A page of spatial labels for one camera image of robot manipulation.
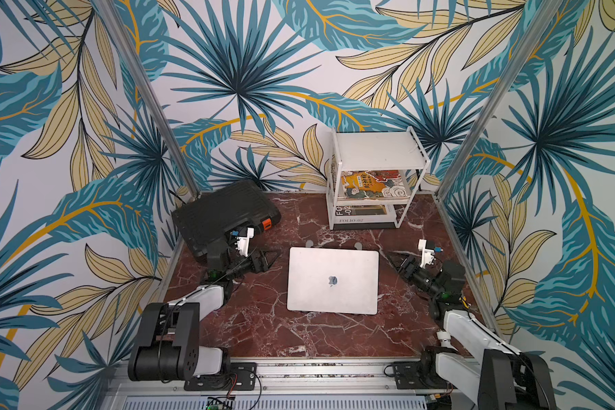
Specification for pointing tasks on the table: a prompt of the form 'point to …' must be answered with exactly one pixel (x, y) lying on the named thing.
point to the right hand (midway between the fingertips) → (375, 262)
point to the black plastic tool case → (214, 214)
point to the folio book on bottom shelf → (377, 213)
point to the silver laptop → (333, 280)
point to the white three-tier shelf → (389, 149)
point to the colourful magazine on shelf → (372, 184)
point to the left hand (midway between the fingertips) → (274, 254)
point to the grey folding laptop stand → (309, 244)
